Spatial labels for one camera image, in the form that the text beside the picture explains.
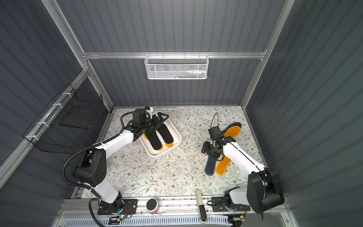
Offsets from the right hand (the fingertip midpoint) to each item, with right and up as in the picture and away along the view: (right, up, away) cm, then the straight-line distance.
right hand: (207, 151), depth 86 cm
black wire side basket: (-77, +16, -14) cm, 80 cm away
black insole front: (-35, +5, +12) cm, 37 cm away
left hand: (-24, +19, 0) cm, 31 cm away
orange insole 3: (+23, +10, +19) cm, 32 cm away
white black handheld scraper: (-6, -24, -16) cm, 30 cm away
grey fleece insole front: (+2, -10, +2) cm, 10 cm away
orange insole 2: (+10, -10, +2) cm, 14 cm away
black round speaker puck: (-30, -24, -16) cm, 42 cm away
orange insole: (-30, -1, +8) cm, 31 cm away
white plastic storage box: (-20, +8, +14) cm, 26 cm away
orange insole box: (-24, +1, +10) cm, 27 cm away
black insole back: (-28, +10, +16) cm, 34 cm away
